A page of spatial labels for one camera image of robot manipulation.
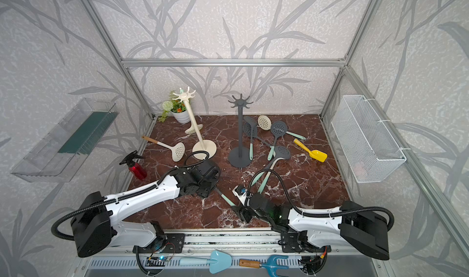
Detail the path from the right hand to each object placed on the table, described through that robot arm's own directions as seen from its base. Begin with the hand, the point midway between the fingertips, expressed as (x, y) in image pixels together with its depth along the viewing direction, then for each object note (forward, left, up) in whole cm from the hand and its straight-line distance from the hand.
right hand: (235, 201), depth 79 cm
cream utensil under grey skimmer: (+15, -17, -5) cm, 23 cm away
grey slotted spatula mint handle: (+53, -8, -5) cm, 54 cm away
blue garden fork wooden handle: (-22, -6, -4) cm, 23 cm away
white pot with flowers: (+53, +36, +6) cm, 64 cm away
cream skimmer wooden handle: (+30, +34, -4) cm, 46 cm away
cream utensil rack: (+33, +17, -6) cm, 38 cm away
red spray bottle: (+15, +48, +4) cm, 51 cm away
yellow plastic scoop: (+27, -46, -6) cm, 54 cm away
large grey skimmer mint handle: (+27, -24, -2) cm, 36 cm away
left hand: (+7, +7, +2) cm, 10 cm away
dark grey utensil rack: (+27, -1, -6) cm, 28 cm away
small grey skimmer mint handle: (+1, +4, +2) cm, 5 cm away
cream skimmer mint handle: (+51, -17, -5) cm, 54 cm away
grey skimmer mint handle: (+46, -25, -5) cm, 52 cm away
